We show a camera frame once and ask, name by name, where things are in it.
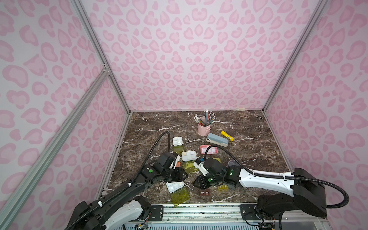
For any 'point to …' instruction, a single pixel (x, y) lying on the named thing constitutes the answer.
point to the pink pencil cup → (203, 131)
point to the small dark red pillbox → (204, 192)
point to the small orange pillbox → (178, 164)
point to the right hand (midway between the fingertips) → (195, 185)
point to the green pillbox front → (179, 193)
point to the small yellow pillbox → (223, 187)
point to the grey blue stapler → (216, 139)
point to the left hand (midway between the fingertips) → (185, 176)
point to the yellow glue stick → (226, 135)
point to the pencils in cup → (210, 117)
